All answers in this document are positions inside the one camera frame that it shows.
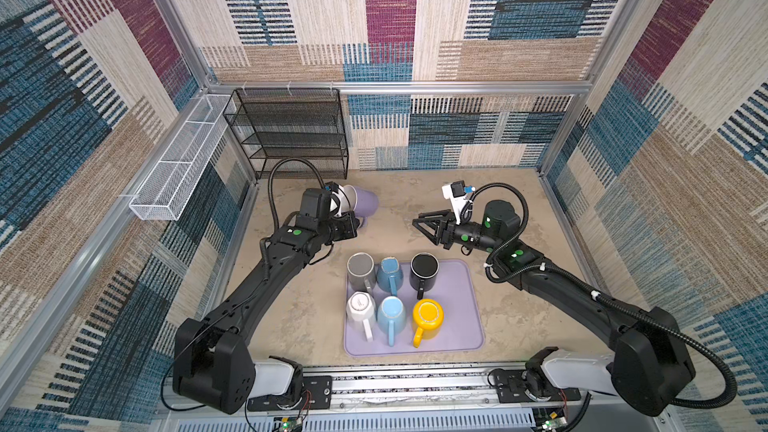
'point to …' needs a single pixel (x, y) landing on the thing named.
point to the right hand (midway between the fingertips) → (417, 224)
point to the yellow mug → (428, 316)
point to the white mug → (361, 311)
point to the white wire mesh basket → (169, 189)
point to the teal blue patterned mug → (390, 276)
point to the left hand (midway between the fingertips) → (359, 216)
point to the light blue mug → (391, 317)
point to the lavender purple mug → (363, 203)
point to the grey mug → (360, 266)
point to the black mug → (424, 268)
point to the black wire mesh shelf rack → (278, 124)
